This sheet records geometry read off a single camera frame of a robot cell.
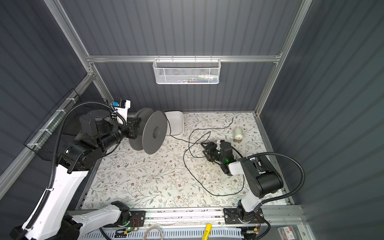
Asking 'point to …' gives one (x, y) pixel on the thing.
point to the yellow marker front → (207, 232)
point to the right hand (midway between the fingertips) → (202, 147)
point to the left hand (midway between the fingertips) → (139, 118)
